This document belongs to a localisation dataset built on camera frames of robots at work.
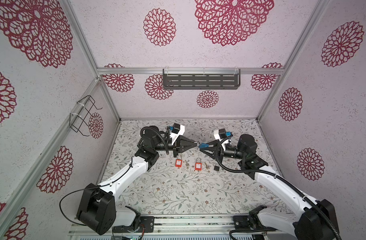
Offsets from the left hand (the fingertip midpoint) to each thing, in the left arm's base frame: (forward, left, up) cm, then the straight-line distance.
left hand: (194, 145), depth 66 cm
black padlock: (+4, -16, -32) cm, 36 cm away
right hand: (0, -3, 0) cm, 3 cm away
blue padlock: (-1, -4, +1) cm, 4 cm away
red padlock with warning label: (+8, +8, -30) cm, 32 cm away
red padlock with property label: (+5, -4, -29) cm, 30 cm away
